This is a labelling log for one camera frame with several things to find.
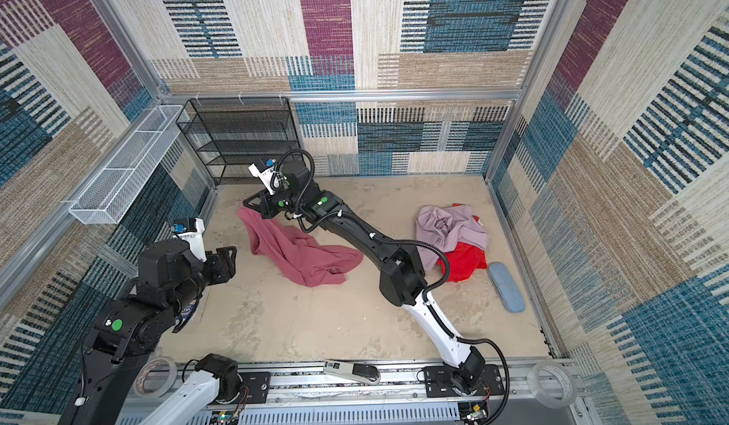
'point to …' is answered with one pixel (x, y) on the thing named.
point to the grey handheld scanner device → (361, 372)
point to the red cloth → (464, 259)
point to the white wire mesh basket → (110, 194)
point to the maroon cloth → (312, 263)
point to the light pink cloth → (446, 227)
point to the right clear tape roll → (568, 377)
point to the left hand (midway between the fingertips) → (225, 246)
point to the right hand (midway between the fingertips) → (245, 205)
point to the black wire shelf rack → (230, 135)
